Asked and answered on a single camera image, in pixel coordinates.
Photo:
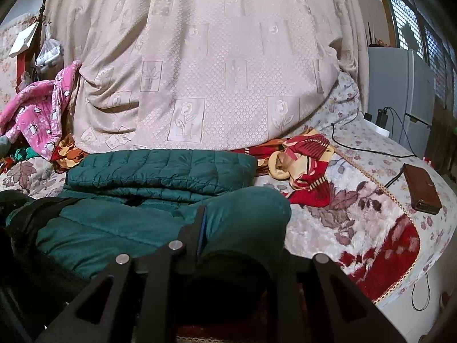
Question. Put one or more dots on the red yellow floral blanket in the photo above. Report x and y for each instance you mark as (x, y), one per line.
(314, 171)

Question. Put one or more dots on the black charger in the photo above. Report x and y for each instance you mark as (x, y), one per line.
(383, 117)

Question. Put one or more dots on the green cloth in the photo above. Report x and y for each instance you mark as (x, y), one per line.
(26, 153)

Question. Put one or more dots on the pink penguin fleece blanket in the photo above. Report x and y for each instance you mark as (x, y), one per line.
(35, 121)

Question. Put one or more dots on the brown leather wallet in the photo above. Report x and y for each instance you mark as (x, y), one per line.
(423, 189)

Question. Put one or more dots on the grilled window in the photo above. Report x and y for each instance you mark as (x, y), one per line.
(403, 18)

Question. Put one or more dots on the clear plastic bag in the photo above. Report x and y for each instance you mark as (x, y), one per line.
(48, 53)

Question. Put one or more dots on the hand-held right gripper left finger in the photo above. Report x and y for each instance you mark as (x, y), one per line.
(201, 230)

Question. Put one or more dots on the green quilted jacket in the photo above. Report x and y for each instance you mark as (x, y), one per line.
(160, 168)

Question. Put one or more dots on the white refrigerator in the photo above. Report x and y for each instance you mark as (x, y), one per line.
(392, 78)

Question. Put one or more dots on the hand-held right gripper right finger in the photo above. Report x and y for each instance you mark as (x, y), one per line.
(321, 269)

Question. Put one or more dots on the white paper bag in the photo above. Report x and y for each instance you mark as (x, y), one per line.
(23, 41)

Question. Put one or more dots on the white power strip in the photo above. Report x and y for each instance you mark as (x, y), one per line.
(373, 125)

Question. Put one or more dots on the beige patterned bedspread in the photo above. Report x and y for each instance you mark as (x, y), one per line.
(214, 60)

